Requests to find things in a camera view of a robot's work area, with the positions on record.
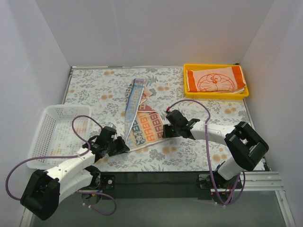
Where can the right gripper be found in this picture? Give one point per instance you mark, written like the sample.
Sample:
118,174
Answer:
169,130

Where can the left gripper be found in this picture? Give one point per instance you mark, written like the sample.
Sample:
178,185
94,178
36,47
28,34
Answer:
116,145

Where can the striped rabbit print towel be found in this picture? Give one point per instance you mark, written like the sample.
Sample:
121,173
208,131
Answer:
143,125

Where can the orange patterned towel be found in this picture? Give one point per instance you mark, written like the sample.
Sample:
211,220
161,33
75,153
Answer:
220,79

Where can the white towel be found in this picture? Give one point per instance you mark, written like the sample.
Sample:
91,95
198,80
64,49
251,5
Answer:
237,91

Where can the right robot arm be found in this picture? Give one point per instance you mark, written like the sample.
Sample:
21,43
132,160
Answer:
244,143

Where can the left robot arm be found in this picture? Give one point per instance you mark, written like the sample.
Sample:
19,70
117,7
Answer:
47,188

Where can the white plastic basket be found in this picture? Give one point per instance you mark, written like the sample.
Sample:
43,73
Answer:
58,134

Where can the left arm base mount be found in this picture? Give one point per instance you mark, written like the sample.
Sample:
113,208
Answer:
102,183

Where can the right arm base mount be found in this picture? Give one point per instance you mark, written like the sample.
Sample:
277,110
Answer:
229,191

